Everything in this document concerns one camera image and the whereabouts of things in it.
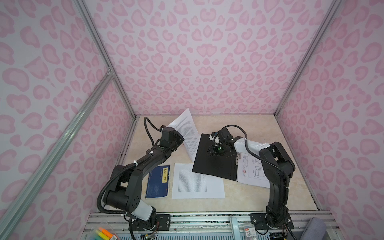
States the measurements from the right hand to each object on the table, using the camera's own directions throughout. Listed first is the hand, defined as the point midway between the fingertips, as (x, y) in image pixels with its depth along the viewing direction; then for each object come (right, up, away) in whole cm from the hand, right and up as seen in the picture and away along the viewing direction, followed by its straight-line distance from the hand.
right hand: (210, 151), depth 94 cm
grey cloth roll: (+46, -32, -26) cm, 62 cm away
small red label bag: (+16, -33, -25) cm, 45 cm away
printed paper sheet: (-14, -18, -9) cm, 24 cm away
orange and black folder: (+8, -8, -2) cm, 12 cm away
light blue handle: (+9, -31, -26) cm, 41 cm away
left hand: (-16, +12, -5) cm, 21 cm away
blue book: (-31, -16, -9) cm, 36 cm away
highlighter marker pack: (-52, -35, -25) cm, 67 cm away
